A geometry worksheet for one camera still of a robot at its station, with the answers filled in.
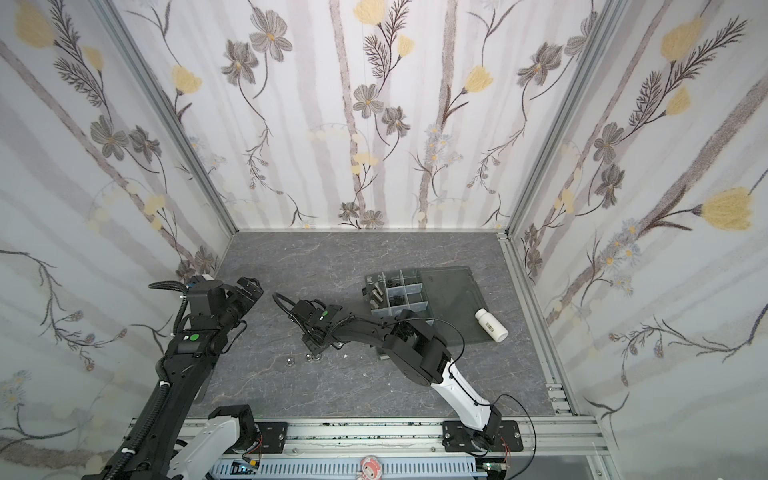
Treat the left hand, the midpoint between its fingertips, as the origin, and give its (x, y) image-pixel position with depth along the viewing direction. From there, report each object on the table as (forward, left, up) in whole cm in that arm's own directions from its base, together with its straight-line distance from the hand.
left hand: (253, 287), depth 79 cm
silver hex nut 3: (-13, -15, -19) cm, 27 cm away
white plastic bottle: (-8, -69, -15) cm, 71 cm away
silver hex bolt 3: (+4, -32, -18) cm, 37 cm away
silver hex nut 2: (-13, -13, -19) cm, 26 cm away
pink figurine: (-40, -32, -16) cm, 53 cm away
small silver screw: (-12, -23, -20) cm, 33 cm away
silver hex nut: (-14, -7, -19) cm, 25 cm away
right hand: (-6, -15, -18) cm, 24 cm away
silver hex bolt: (+11, -33, -19) cm, 40 cm away
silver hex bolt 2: (+9, -33, -19) cm, 39 cm away
